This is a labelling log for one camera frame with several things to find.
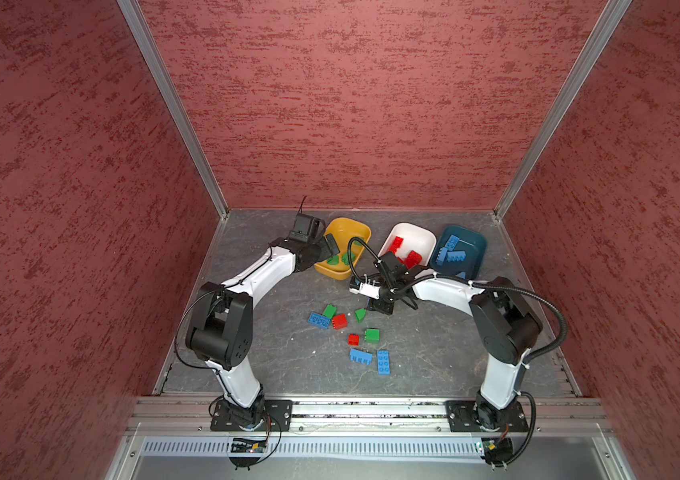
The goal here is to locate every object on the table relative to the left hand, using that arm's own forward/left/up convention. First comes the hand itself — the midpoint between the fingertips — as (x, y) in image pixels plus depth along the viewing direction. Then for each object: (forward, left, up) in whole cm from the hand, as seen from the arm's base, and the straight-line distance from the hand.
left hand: (327, 256), depth 93 cm
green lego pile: (-15, -1, -9) cm, 17 cm away
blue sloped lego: (-1, -45, -9) cm, 46 cm away
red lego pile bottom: (-18, -5, -10) cm, 21 cm away
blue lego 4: (+14, -46, -10) cm, 49 cm away
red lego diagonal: (+14, -25, -10) cm, 30 cm away
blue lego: (-17, +2, -11) cm, 20 cm away
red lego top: (+6, -30, -10) cm, 33 cm away
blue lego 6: (+7, -40, -8) cm, 41 cm away
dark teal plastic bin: (+11, -48, -10) cm, 50 cm away
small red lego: (-23, -9, -10) cm, 26 cm away
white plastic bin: (+16, -32, -9) cm, 37 cm away
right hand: (-12, -15, -10) cm, 21 cm away
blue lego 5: (+7, -45, -8) cm, 47 cm away
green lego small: (-15, -11, -10) cm, 21 cm away
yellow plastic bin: (+18, -5, -8) cm, 21 cm away
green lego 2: (-7, -6, +9) cm, 13 cm away
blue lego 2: (-28, -11, -9) cm, 31 cm away
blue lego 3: (-29, -17, -10) cm, 35 cm away
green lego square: (-22, -14, -9) cm, 28 cm away
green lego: (+5, -1, -10) cm, 11 cm away
